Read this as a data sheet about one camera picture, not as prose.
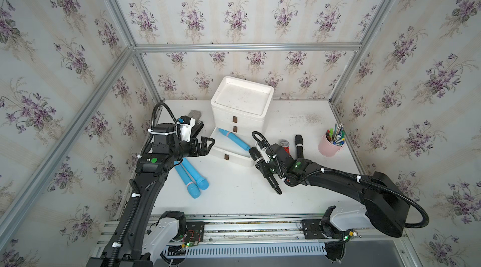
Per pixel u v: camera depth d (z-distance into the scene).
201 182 0.83
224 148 0.96
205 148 0.63
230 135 0.98
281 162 0.64
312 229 0.73
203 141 0.64
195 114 1.11
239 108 0.84
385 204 0.42
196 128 1.04
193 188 0.81
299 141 0.98
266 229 0.75
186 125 0.64
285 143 0.96
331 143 0.88
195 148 0.62
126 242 0.38
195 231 0.72
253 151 0.84
